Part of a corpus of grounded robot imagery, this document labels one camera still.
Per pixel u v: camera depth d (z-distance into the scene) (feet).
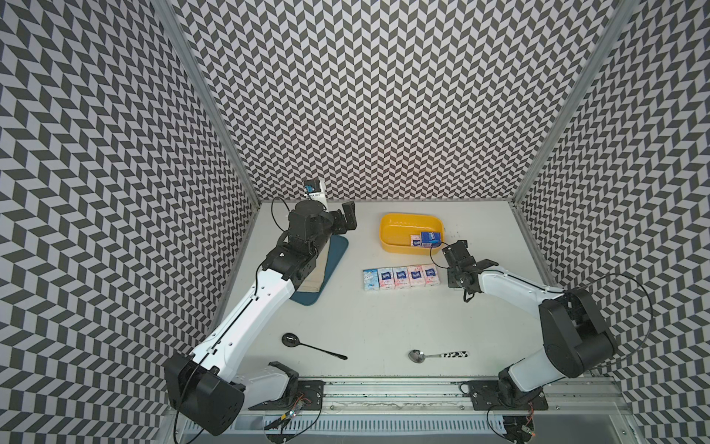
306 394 2.38
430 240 3.25
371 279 3.04
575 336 1.45
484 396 2.41
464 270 2.26
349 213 2.15
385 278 3.06
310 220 1.69
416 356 2.57
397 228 3.51
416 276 3.07
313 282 3.01
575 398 2.47
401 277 3.07
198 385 1.20
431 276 3.07
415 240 3.35
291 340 2.64
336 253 3.33
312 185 2.00
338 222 2.11
